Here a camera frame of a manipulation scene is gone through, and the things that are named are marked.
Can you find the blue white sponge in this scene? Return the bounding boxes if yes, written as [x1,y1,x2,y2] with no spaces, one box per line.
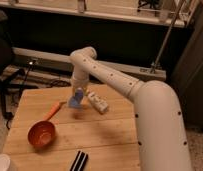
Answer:
[68,89,84,108]

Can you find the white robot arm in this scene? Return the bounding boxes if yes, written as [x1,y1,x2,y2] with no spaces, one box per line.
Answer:
[69,47,193,171]

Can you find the white ceramic cup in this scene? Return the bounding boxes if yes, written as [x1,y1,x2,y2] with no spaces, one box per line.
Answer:
[0,154,10,171]

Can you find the white tube bottle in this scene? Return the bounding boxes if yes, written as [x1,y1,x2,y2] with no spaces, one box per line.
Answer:
[87,92,109,114]

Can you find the orange measuring scoop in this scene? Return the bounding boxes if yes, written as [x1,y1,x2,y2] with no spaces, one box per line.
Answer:
[27,102,64,149]

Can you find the black tripod stand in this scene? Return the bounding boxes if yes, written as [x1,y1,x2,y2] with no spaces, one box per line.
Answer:
[0,60,37,129]

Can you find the metal pole stand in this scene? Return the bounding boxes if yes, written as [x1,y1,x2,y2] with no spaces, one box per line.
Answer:
[150,0,189,73]

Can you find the black striped block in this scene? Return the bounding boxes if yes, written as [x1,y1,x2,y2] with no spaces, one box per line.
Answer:
[70,151,88,171]

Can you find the wooden shelf ledge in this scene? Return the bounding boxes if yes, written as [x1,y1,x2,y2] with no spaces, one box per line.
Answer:
[0,0,193,28]

